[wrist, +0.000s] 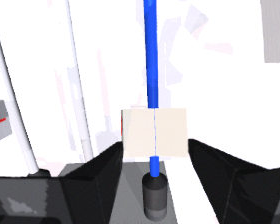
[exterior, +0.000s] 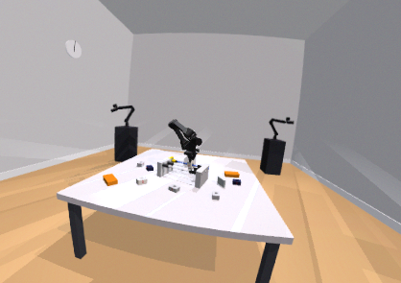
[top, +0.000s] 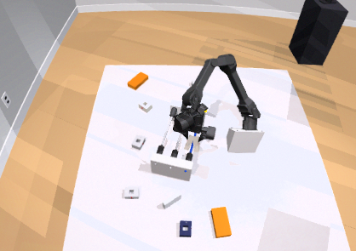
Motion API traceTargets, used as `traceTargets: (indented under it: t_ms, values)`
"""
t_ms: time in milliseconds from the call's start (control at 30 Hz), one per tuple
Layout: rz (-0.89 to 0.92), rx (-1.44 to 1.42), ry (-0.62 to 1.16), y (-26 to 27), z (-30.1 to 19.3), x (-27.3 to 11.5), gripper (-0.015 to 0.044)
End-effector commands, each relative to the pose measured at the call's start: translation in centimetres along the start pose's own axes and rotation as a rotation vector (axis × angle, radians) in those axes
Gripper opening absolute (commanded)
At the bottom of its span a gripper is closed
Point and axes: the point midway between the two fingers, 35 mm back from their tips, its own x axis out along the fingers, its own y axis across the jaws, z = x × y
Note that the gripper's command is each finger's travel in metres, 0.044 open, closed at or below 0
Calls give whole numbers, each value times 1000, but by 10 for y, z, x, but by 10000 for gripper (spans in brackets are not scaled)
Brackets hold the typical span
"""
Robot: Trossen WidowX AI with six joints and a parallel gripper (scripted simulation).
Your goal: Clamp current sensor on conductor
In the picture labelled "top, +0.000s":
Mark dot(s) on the orange rectangular block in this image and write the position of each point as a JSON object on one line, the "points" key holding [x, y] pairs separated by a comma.
{"points": [[137, 81], [220, 222]]}

